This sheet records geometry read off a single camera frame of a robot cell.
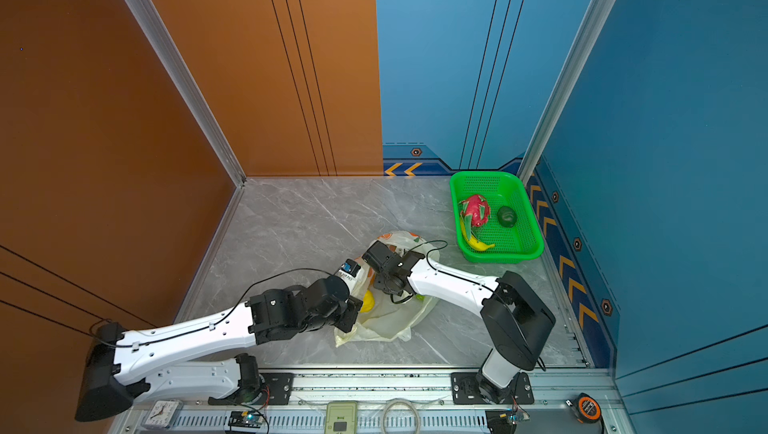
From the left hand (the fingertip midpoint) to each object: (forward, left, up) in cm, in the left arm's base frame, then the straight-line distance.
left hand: (365, 304), depth 73 cm
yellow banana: (+24, -35, -11) cm, 44 cm away
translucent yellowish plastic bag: (+1, -4, -11) cm, 12 cm away
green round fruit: (-4, -12, +15) cm, 19 cm away
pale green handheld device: (-22, +5, -12) cm, 25 cm away
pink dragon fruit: (+35, -34, -5) cm, 49 cm away
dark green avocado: (+35, -45, -9) cm, 58 cm away
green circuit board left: (-22, +28, -16) cm, 39 cm away
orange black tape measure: (-19, -52, -11) cm, 56 cm away
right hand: (+10, -3, -9) cm, 14 cm away
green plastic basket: (+27, -50, -12) cm, 58 cm away
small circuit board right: (-22, -34, -15) cm, 43 cm away
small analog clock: (-22, +46, -13) cm, 53 cm away
